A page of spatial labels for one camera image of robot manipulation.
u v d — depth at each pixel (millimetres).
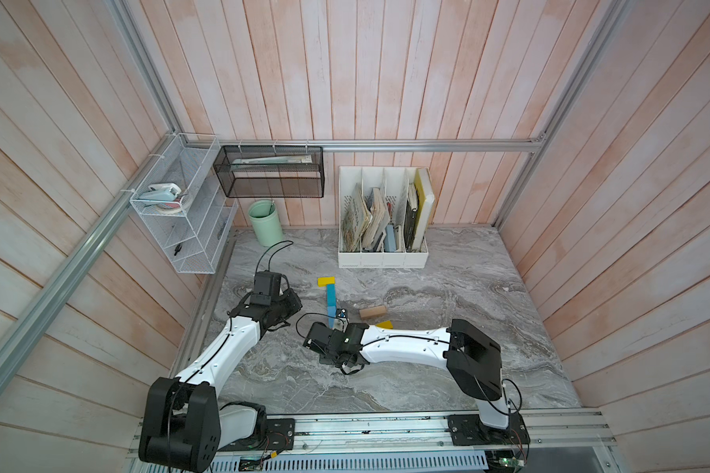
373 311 954
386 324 934
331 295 1019
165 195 685
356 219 1008
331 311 798
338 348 606
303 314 727
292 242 1169
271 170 1040
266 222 1066
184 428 402
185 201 711
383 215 993
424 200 928
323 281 1040
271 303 667
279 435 728
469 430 738
